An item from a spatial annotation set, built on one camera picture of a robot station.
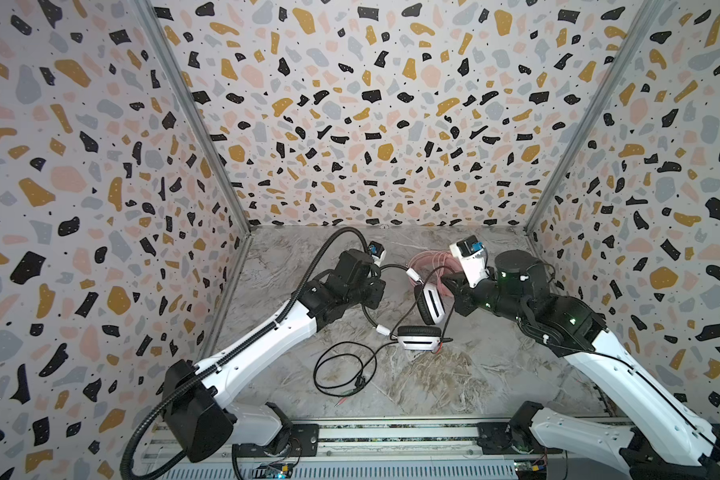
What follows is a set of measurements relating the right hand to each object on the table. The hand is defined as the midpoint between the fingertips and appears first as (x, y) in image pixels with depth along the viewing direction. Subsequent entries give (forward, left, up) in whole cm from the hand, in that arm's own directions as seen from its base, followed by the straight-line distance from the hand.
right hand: (440, 274), depth 64 cm
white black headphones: (-4, +2, -7) cm, 8 cm away
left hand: (+6, +13, -10) cm, 17 cm away
